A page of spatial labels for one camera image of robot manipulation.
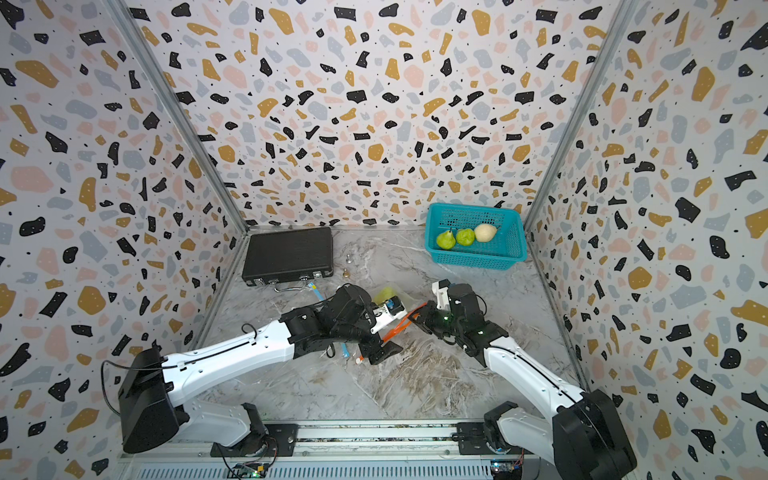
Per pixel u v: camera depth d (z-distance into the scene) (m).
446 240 1.12
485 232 1.15
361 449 0.73
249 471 0.70
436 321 0.72
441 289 0.78
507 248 1.16
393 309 0.64
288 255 1.17
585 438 0.40
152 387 0.39
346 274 1.06
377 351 0.66
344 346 0.62
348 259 1.10
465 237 1.13
